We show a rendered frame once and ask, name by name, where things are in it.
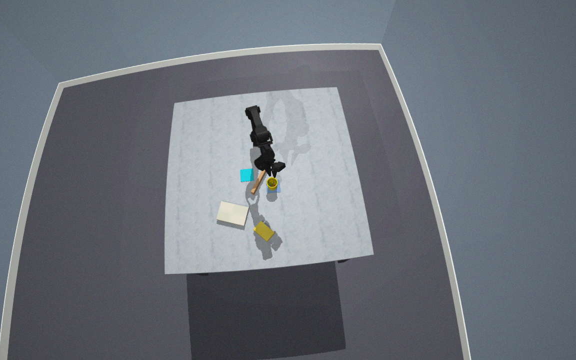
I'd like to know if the cream flat bar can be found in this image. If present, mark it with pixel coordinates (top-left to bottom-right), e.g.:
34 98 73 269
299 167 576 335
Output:
216 201 249 226

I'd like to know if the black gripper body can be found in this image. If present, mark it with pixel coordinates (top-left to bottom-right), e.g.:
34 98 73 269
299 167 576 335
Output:
254 154 286 172

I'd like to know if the tan wooden block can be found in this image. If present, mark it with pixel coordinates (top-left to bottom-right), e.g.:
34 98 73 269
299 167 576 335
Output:
251 170 266 195

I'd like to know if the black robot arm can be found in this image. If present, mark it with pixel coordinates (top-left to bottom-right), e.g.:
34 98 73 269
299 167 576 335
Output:
245 105 275 171

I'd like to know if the yellow rectangular block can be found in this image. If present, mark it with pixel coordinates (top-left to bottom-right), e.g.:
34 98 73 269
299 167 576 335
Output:
253 221 274 242

